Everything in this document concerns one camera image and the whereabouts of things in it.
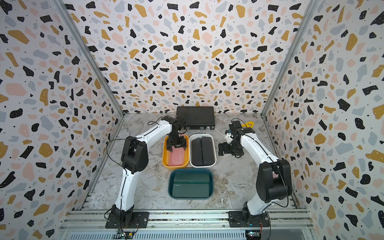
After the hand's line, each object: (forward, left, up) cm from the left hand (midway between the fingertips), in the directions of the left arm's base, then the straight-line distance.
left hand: (183, 149), depth 94 cm
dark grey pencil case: (-1, -8, -3) cm, 9 cm away
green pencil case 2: (-18, -6, -1) cm, 19 cm away
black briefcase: (+32, -9, -5) cm, 34 cm away
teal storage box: (-20, -17, -4) cm, 26 cm away
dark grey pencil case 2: (-4, -15, -1) cm, 16 cm away
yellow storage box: (-4, +11, -1) cm, 12 cm away
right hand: (-6, -26, +4) cm, 27 cm away
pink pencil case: (-5, +4, -1) cm, 7 cm away
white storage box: (+10, -6, 0) cm, 11 cm away
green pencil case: (-25, -5, -1) cm, 25 cm away
